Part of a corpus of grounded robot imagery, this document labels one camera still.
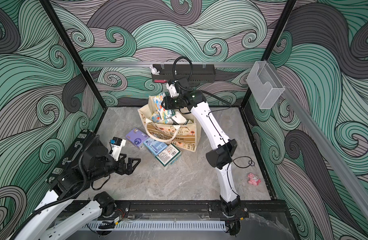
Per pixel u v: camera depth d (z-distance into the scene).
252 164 0.90
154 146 0.90
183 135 0.83
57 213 0.43
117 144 0.58
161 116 0.79
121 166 0.57
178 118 0.84
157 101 0.78
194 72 0.95
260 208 0.75
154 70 0.85
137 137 0.95
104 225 0.72
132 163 0.59
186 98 0.56
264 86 0.81
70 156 0.70
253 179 0.80
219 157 0.50
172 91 0.71
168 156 0.87
